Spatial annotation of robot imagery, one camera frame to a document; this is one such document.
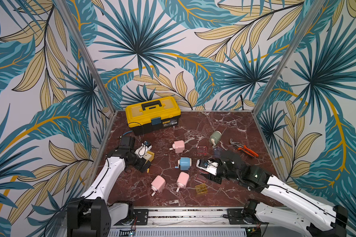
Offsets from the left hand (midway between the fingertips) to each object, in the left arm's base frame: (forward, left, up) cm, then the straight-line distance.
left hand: (141, 162), depth 83 cm
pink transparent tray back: (+13, -36, -8) cm, 39 cm away
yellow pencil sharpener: (+5, -3, -2) cm, 6 cm away
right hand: (-6, -32, +10) cm, 34 cm away
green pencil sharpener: (+19, -44, -1) cm, 48 cm away
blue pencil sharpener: (0, -24, -1) cm, 24 cm away
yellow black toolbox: (+30, -3, +7) cm, 31 cm away
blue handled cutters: (+25, +17, -7) cm, 31 cm away
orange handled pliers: (+15, -64, -8) cm, 66 cm away
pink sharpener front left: (-12, -10, -2) cm, 15 cm away
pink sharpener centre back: (+12, -21, -2) cm, 24 cm away
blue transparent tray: (+12, -46, -7) cm, 48 cm away
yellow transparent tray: (-11, -34, -9) cm, 37 cm away
